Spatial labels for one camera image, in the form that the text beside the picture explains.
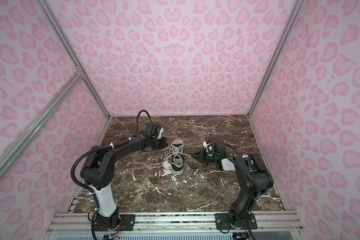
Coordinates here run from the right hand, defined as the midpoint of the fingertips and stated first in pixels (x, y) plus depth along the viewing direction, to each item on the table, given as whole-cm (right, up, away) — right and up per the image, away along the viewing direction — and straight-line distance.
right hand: (193, 154), depth 89 cm
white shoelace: (-10, +1, +6) cm, 12 cm away
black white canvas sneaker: (-10, -9, -3) cm, 13 cm away
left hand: (-15, +7, +6) cm, 18 cm away
